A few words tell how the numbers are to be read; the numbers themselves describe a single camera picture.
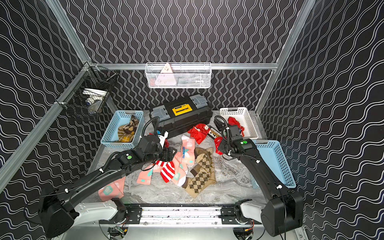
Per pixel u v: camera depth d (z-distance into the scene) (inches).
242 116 46.0
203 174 34.3
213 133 41.6
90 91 30.8
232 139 24.2
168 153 26.1
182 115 37.4
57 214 14.9
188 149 38.2
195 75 39.9
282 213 15.2
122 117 44.6
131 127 40.7
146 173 33.9
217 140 33.7
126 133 39.9
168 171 34.0
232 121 39.9
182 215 29.9
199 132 39.5
